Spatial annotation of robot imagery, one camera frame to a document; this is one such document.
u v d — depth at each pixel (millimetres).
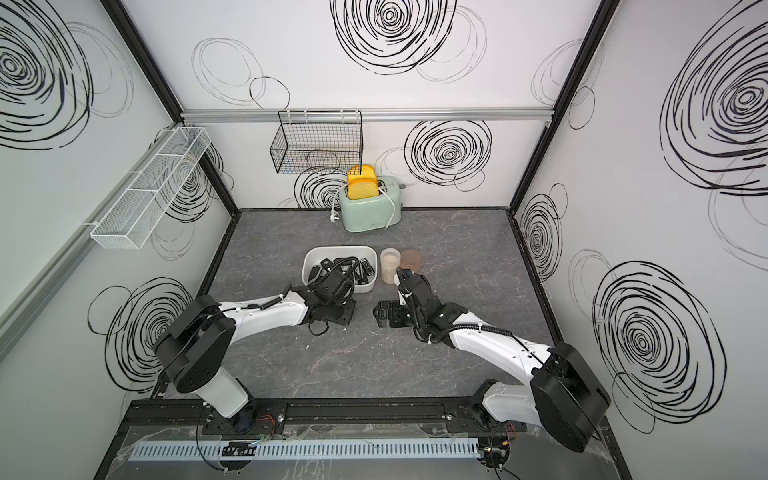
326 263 1020
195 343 483
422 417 753
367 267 1003
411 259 987
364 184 986
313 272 993
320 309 666
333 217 1119
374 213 1053
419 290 631
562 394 407
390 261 931
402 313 724
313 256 1018
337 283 716
